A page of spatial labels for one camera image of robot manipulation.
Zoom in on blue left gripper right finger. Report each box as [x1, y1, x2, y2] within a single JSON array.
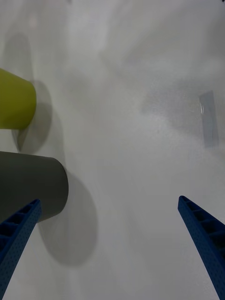
[[177, 195, 225, 300]]

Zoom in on yellow-green plastic waste bin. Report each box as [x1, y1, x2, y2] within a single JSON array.
[[0, 68, 37, 130]]

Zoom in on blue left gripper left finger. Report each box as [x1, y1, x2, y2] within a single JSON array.
[[0, 198, 43, 298]]

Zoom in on grey plastic waste bin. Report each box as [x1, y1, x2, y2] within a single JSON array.
[[0, 151, 69, 224]]

